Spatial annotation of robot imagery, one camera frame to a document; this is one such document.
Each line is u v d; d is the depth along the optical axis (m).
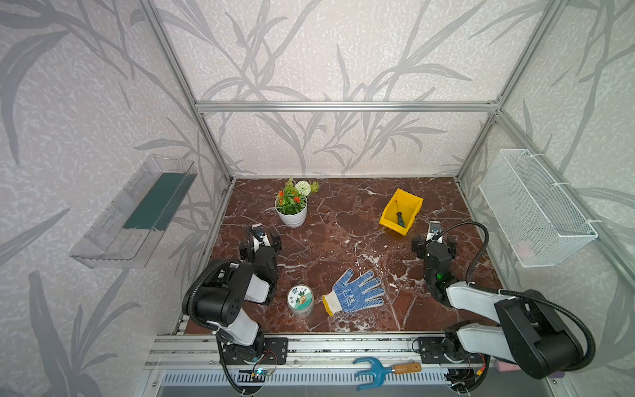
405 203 1.06
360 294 0.85
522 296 0.47
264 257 0.69
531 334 0.42
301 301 0.75
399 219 1.04
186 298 0.46
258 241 0.76
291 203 0.91
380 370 0.69
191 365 0.75
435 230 0.75
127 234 0.63
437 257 0.66
